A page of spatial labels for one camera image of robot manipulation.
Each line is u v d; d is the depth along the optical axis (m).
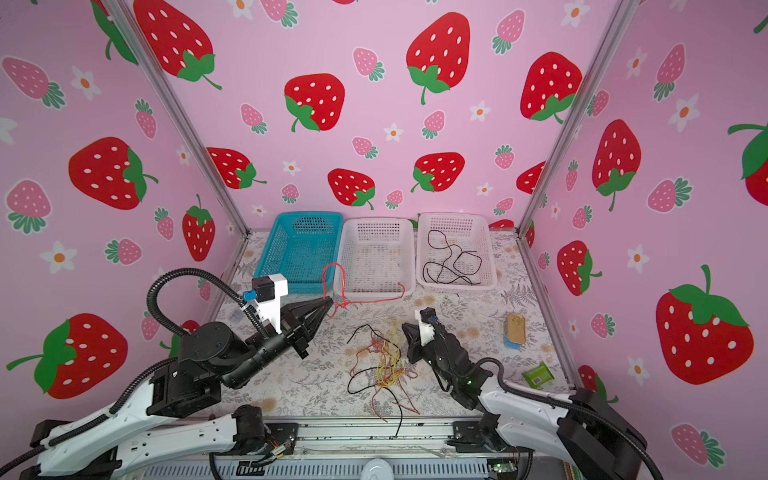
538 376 0.83
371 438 0.76
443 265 1.08
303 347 0.48
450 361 0.58
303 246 1.17
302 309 0.50
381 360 0.90
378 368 0.88
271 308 0.45
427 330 0.70
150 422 0.41
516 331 0.92
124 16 0.68
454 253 1.12
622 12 0.69
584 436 0.42
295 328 0.46
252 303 0.44
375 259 1.11
